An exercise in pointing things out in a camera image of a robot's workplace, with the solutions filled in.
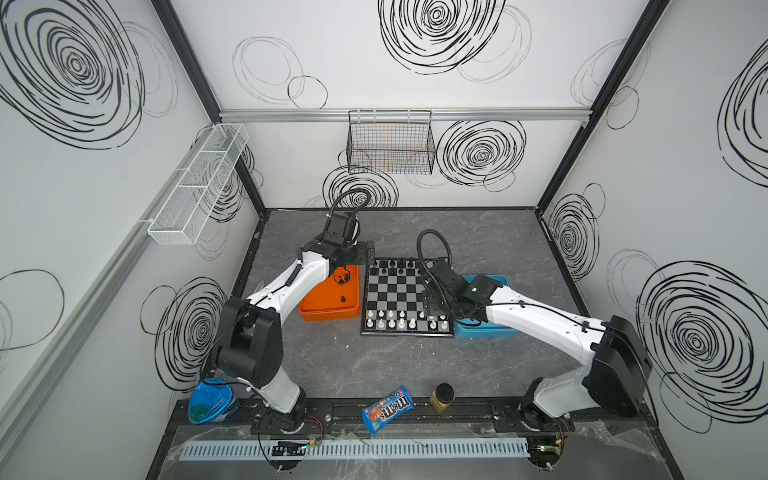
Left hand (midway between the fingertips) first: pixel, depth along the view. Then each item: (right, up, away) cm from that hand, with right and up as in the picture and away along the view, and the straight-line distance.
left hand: (363, 249), depth 89 cm
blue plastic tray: (+30, -22, -6) cm, 38 cm away
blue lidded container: (-34, -34, -21) cm, 52 cm away
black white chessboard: (+9, -16, +4) cm, 19 cm away
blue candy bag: (+7, -39, -16) cm, 43 cm away
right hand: (+19, -15, -7) cm, 25 cm away
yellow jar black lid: (+20, -33, -21) cm, 44 cm away
